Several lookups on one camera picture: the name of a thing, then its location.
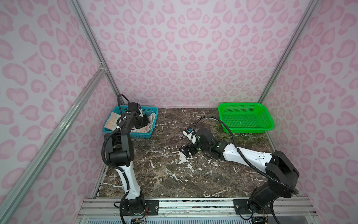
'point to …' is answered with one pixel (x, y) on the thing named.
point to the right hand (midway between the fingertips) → (185, 143)
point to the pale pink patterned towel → (111, 119)
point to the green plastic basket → (245, 117)
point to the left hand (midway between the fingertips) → (148, 119)
